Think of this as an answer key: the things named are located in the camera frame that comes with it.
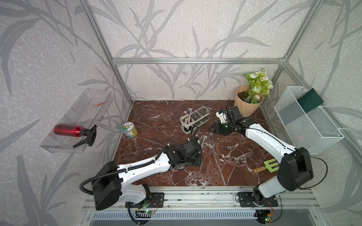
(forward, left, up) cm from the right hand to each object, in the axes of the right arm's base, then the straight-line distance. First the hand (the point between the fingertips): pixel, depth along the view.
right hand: (210, 129), depth 84 cm
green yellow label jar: (+6, +53, -7) cm, 54 cm away
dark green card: (+7, -53, +17) cm, 56 cm away
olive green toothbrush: (+11, +15, +3) cm, 19 cm away
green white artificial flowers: (+26, -33, +13) cm, 44 cm away
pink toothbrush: (+15, +12, +2) cm, 19 cm away
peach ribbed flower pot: (+21, -29, -5) cm, 36 cm away
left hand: (-17, +6, -5) cm, 19 cm away
